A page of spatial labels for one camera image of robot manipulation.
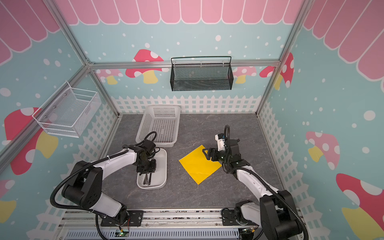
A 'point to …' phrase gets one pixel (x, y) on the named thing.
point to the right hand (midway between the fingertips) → (207, 149)
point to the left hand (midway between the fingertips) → (151, 173)
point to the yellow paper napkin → (198, 165)
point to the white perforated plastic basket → (164, 120)
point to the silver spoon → (145, 179)
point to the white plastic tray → (158, 178)
